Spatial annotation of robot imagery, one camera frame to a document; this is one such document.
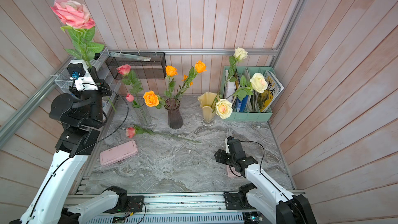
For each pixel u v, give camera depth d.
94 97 0.46
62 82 0.71
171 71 0.82
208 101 0.95
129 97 0.77
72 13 0.35
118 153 0.89
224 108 0.65
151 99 0.70
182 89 0.84
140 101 0.93
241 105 0.96
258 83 0.65
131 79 0.86
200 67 0.76
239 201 0.73
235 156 0.66
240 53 0.79
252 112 1.07
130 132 0.95
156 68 1.07
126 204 0.71
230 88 0.90
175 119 1.05
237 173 0.73
